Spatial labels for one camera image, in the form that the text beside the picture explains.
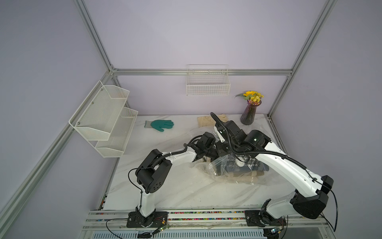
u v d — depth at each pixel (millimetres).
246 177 780
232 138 503
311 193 395
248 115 1079
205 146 707
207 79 952
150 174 493
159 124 1169
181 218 748
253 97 981
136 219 731
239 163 784
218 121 541
